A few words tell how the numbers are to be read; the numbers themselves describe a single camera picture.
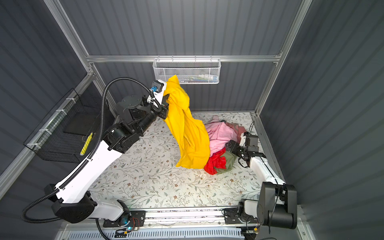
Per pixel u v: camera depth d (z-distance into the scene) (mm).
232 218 737
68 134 726
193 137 788
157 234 771
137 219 722
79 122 765
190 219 754
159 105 480
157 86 457
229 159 871
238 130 1033
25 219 381
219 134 928
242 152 680
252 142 677
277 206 412
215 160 871
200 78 912
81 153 665
